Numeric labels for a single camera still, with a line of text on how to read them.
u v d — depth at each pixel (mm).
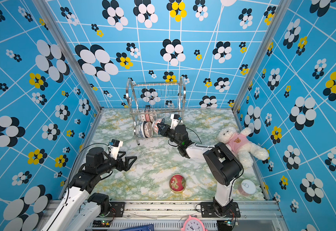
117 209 738
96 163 569
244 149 868
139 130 905
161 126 844
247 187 755
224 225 702
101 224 721
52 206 785
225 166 487
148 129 902
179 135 691
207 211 727
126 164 667
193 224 680
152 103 1208
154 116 1060
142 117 966
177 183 791
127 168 670
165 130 770
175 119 800
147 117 964
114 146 654
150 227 641
